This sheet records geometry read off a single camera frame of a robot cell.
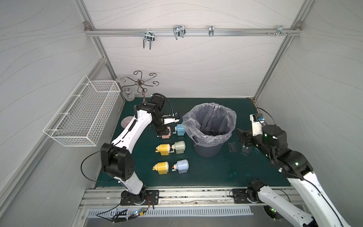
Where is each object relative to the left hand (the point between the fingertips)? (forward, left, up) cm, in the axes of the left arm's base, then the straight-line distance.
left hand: (163, 125), depth 83 cm
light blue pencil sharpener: (-20, -12, -9) cm, 25 cm away
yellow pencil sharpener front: (-21, -1, -10) cm, 24 cm away
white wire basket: (-8, +38, +14) cm, 41 cm away
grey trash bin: (-8, -28, -16) cm, 33 cm away
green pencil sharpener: (-9, -10, -9) cm, 16 cm away
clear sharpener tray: (-5, -45, -18) cm, 48 cm away
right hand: (-9, -43, +13) cm, 46 cm away
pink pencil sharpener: (+1, -1, -15) cm, 15 cm away
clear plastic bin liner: (+3, -27, -2) cm, 27 cm away
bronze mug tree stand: (+24, +17, +7) cm, 31 cm away
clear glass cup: (+24, +28, +3) cm, 37 cm away
